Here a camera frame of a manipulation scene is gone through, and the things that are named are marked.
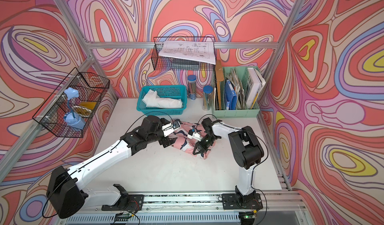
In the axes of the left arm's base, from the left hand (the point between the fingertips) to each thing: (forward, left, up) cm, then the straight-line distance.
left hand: (172, 128), depth 79 cm
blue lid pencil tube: (+41, -10, -6) cm, 43 cm away
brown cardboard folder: (+30, -27, +11) cm, 42 cm away
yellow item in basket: (+2, +41, +14) cm, 43 cm away
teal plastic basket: (+45, +3, -13) cm, 47 cm away
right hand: (-8, -14, -17) cm, 23 cm away
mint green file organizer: (+45, -46, +5) cm, 64 cm away
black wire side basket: (+2, +52, +11) cm, 53 cm away
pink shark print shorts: (-2, -5, -11) cm, 13 cm away
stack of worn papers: (+26, -45, -7) cm, 52 cm away
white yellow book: (+30, -50, +7) cm, 59 cm away
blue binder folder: (+25, -36, 0) cm, 43 cm away
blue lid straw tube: (+29, -21, -8) cm, 37 cm away
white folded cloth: (+32, +19, -11) cm, 39 cm away
